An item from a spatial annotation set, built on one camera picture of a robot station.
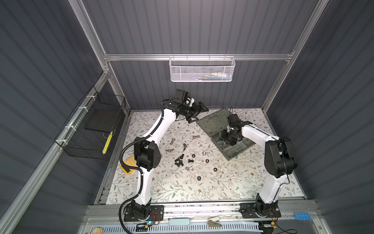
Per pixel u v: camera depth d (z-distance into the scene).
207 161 0.91
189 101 0.79
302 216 0.71
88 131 0.72
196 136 1.04
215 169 0.89
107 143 0.69
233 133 0.73
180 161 0.91
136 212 0.67
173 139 1.02
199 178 0.85
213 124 1.13
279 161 0.50
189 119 0.81
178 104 0.71
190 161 0.91
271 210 0.72
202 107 0.77
